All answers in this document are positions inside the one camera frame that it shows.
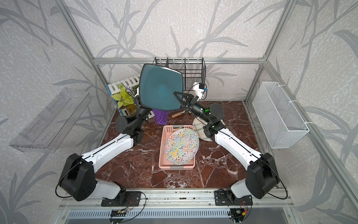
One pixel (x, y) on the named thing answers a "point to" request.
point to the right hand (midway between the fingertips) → (174, 95)
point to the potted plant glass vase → (126, 101)
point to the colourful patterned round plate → (181, 146)
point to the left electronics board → (118, 213)
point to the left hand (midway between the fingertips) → (157, 92)
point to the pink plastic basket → (163, 163)
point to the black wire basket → (193, 69)
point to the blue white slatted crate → (133, 81)
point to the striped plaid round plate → (198, 124)
